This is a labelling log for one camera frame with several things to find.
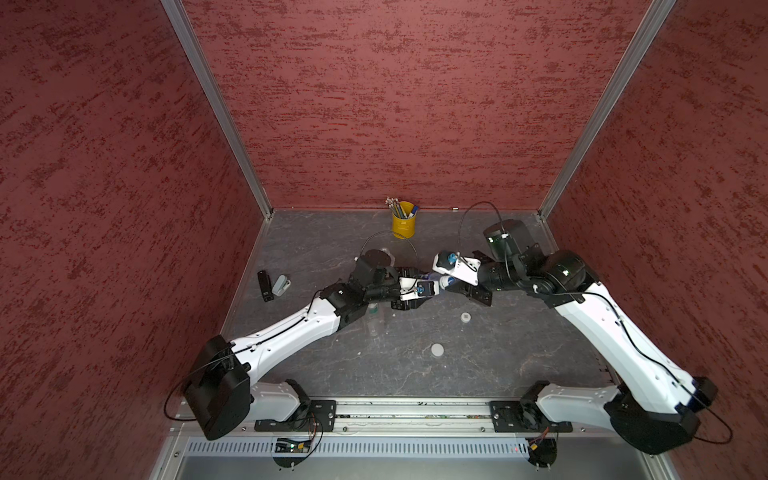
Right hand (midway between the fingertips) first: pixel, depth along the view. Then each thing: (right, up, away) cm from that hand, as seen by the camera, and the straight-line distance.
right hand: (452, 283), depth 67 cm
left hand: (-6, -1, +8) cm, 10 cm away
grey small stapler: (-51, -5, +28) cm, 58 cm away
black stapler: (-56, -5, +28) cm, 62 cm away
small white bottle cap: (+9, -15, +25) cm, 30 cm away
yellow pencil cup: (-10, +14, +41) cm, 44 cm away
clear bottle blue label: (-2, +1, -3) cm, 3 cm away
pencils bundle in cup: (-13, +21, +35) cm, 42 cm away
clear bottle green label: (-20, -17, +24) cm, 35 cm away
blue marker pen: (-6, +21, +40) cm, 45 cm away
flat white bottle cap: (-1, -22, +18) cm, 29 cm away
